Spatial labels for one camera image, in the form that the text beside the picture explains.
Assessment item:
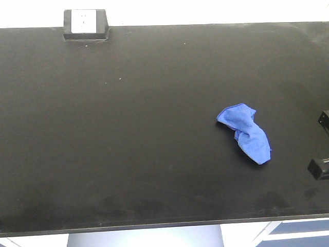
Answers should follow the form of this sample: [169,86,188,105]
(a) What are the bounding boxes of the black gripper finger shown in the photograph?
[317,110,329,133]
[307,157,329,181]

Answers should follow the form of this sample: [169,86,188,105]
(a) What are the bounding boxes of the blue cloth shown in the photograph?
[215,102,272,166]

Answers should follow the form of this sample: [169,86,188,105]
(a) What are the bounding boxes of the dark-topped bench blue cabinets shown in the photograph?
[0,22,329,247]

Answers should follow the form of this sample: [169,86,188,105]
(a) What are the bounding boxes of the black power outlet box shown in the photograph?
[63,9,111,41]

